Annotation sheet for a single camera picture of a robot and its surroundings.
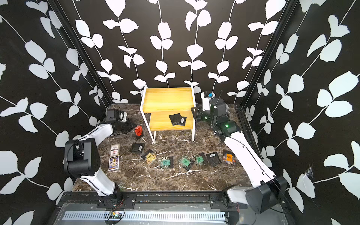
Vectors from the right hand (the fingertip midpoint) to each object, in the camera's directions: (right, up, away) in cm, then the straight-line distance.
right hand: (193, 106), depth 73 cm
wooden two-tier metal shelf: (-12, -2, 0) cm, 12 cm away
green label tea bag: (-4, -36, +15) cm, 39 cm away
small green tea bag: (+5, -34, +15) cm, 37 cm away
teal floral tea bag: (-16, -35, +15) cm, 41 cm away
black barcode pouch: (-37, -27, +21) cm, 51 cm away
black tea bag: (-10, -7, +17) cm, 21 cm away
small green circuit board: (-40, -57, -2) cm, 69 cm away
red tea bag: (-37, -16, +23) cm, 46 cm away
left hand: (-37, -9, +21) cm, 44 cm away
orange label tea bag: (+25, -34, +17) cm, 45 cm away
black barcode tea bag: (+14, -33, +17) cm, 40 cm away
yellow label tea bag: (-28, -32, +17) cm, 46 cm away
